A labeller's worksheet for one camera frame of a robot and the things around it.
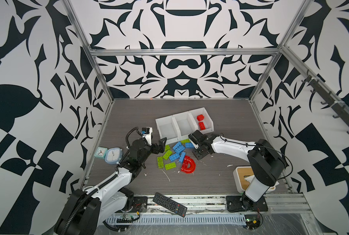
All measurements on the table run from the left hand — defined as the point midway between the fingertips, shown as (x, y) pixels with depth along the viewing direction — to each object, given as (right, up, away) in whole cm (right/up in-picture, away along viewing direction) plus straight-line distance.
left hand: (159, 134), depth 82 cm
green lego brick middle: (+4, -13, +9) cm, 17 cm away
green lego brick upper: (+4, -9, +11) cm, 15 cm away
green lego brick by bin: (+15, -6, +12) cm, 20 cm away
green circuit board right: (+46, -40, -11) cm, 62 cm away
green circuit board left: (-13, -38, -13) cm, 42 cm away
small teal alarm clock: (-36, -12, +7) cm, 38 cm away
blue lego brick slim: (+13, -14, +6) cm, 20 cm away
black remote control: (+6, -33, -9) cm, 35 cm away
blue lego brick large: (+11, -9, +9) cm, 17 cm away
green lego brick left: (0, -17, +5) cm, 17 cm away
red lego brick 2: (+27, +3, +20) cm, 34 cm away
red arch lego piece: (+17, -19, +5) cm, 26 cm away
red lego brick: (+27, +9, +24) cm, 37 cm away
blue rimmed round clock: (-27, -13, +5) cm, 31 cm away
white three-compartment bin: (+9, +2, +14) cm, 17 cm away
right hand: (+23, -12, +8) cm, 27 cm away
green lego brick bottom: (+6, -19, +5) cm, 20 cm away
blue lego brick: (+8, -14, +7) cm, 18 cm away
